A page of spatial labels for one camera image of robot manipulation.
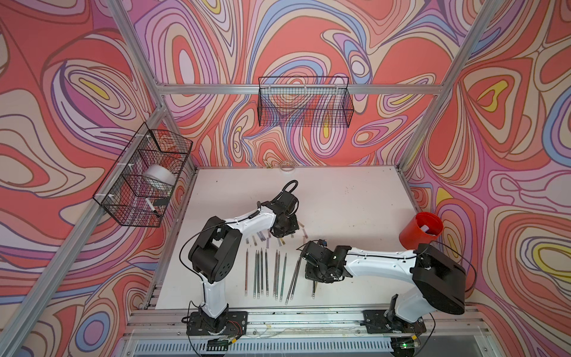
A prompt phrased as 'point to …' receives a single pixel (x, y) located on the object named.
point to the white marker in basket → (149, 204)
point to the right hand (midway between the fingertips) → (310, 281)
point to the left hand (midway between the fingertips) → (298, 231)
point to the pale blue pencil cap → (279, 242)
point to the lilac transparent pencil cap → (268, 243)
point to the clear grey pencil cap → (254, 240)
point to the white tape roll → (160, 172)
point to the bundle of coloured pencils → (290, 293)
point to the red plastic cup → (423, 229)
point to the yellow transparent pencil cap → (282, 240)
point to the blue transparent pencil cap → (261, 238)
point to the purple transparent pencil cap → (262, 236)
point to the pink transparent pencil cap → (247, 240)
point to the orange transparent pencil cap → (301, 224)
